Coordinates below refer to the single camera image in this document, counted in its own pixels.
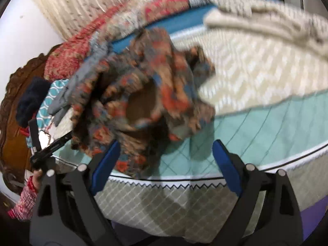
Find red patterned quilt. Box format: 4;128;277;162
43;0;191;81

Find smartphone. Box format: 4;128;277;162
38;131;53;149

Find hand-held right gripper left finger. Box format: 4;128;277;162
29;141;121;246

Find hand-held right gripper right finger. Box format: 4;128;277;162
210;139;304;246

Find purple cloth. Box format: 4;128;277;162
300;205;328;237

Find blue sheet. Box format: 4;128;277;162
111;4;218;55

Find carved wooden headboard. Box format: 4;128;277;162
0;43;64;195

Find person's left hand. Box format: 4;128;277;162
32;170;43;189

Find teal patterned cloth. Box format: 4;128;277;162
26;78;72;152

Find cream zigzag bedspread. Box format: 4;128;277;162
169;28;328;116

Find grey folded cloth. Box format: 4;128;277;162
47;41;113;126

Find floral patterned garment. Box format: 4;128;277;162
69;27;217;178

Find dark navy cloth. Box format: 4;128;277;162
15;77;52;129

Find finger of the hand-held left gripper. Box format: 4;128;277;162
41;131;75;157
28;119;42;157

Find cream ribbed curtain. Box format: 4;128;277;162
28;0;180;39

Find cream knitted blanket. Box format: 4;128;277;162
204;0;328;50

